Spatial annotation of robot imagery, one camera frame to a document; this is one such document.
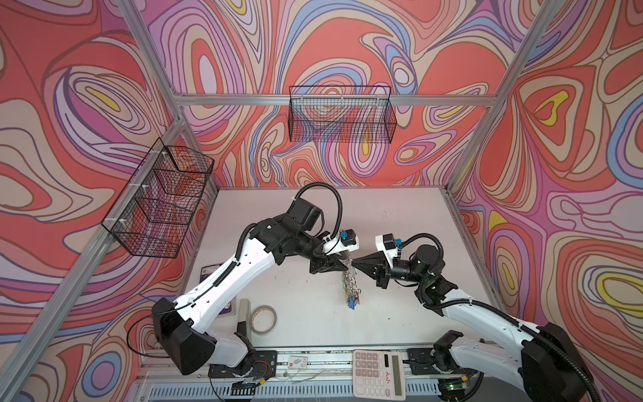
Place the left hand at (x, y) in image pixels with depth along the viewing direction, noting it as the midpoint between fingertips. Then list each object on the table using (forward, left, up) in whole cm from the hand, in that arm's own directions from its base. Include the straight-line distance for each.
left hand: (348, 261), depth 67 cm
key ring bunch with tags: (-1, -2, -18) cm, 19 cm away
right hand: (0, -2, -4) cm, 5 cm away
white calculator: (-23, -9, -24) cm, 34 cm away
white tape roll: (-8, +27, -26) cm, 38 cm away
